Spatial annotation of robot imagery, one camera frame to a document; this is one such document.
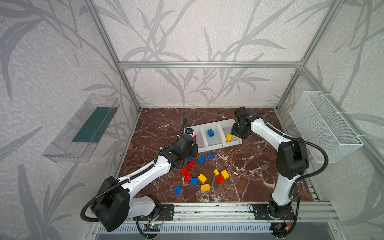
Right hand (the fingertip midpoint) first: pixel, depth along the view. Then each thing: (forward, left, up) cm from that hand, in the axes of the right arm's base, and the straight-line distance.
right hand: (234, 129), depth 95 cm
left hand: (-12, +23, +4) cm, 27 cm away
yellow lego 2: (-26, +8, -8) cm, 28 cm away
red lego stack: (-24, +31, -9) cm, 40 cm away
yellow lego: (-29, +21, -7) cm, 36 cm away
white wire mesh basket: (-12, -33, +24) cm, 42 cm away
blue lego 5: (-24, +27, +8) cm, 37 cm away
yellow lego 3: (-2, +3, -7) cm, 8 cm away
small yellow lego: (-25, +12, -9) cm, 29 cm away
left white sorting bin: (-4, +21, -9) cm, 24 cm away
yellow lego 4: (-9, +2, +6) cm, 11 cm away
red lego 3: (-20, +27, -8) cm, 35 cm away
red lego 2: (-1, +25, -9) cm, 27 cm away
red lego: (-28, +10, -10) cm, 32 cm away
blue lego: (-34, +34, -9) cm, 49 cm away
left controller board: (-51, +45, -10) cm, 68 cm away
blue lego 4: (-14, +15, -10) cm, 23 cm away
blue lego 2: (-30, +25, -7) cm, 40 cm away
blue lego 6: (-17, +21, -10) cm, 29 cm away
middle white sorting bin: (-3, +11, -10) cm, 16 cm away
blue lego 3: (+3, +15, -10) cm, 18 cm away
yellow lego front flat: (-33, +19, -9) cm, 39 cm away
